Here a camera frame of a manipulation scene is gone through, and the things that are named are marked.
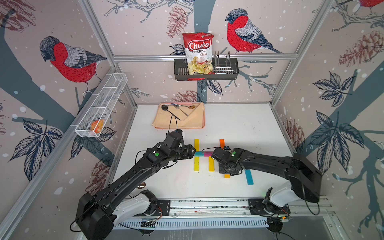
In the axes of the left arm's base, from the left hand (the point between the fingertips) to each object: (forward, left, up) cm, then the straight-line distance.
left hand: (194, 148), depth 76 cm
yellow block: (+12, -1, -18) cm, 22 cm away
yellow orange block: (-9, -19, -16) cm, 26 cm away
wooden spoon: (+44, +3, -16) cm, 47 cm away
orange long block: (+13, -18, -18) cm, 29 cm away
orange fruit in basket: (+2, +43, +17) cm, 46 cm away
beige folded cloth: (+36, +4, -16) cm, 40 cm away
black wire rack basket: (+49, -20, +16) cm, 55 cm away
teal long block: (-10, -31, -18) cm, 38 cm away
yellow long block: (-2, -1, -17) cm, 17 cm away
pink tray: (+53, +13, -20) cm, 59 cm away
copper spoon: (-13, +30, -19) cm, 38 cm away
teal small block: (+6, -3, -18) cm, 19 cm away
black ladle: (+45, +24, -17) cm, 54 cm away
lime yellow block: (-2, -10, -17) cm, 20 cm away
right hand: (-5, -17, -15) cm, 23 cm away
